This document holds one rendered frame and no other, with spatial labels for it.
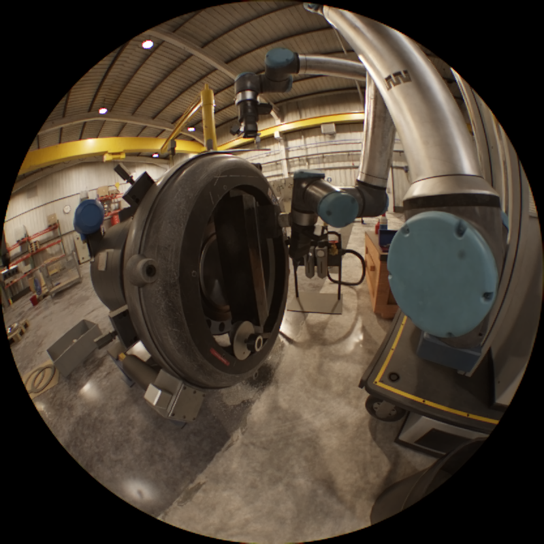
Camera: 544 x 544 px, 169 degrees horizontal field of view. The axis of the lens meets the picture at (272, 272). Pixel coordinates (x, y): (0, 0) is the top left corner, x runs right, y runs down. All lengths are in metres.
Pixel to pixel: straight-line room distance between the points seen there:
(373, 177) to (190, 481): 1.17
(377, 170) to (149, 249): 0.52
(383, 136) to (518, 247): 0.44
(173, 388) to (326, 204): 0.52
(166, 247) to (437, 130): 0.41
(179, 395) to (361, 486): 0.69
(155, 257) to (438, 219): 0.37
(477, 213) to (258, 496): 0.88
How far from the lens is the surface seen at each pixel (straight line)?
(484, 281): 0.20
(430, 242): 0.21
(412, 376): 0.66
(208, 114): 4.87
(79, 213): 1.01
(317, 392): 0.93
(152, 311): 0.33
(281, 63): 0.70
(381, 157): 0.51
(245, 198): 0.49
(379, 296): 1.30
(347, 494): 0.82
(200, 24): 9.06
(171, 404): 0.44
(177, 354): 0.37
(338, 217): 0.43
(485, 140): 0.85
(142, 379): 0.55
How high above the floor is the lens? 0.81
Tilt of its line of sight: 21 degrees down
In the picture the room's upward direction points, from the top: 8 degrees counter-clockwise
